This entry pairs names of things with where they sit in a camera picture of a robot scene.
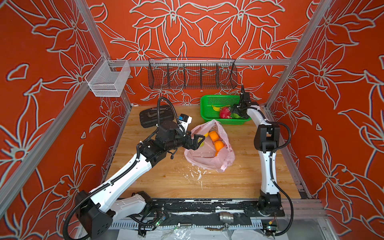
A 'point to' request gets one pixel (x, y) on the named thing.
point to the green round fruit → (234, 115)
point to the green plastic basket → (208, 114)
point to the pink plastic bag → (204, 157)
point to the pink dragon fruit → (225, 112)
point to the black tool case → (148, 118)
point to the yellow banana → (216, 108)
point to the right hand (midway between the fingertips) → (235, 109)
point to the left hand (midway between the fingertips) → (198, 133)
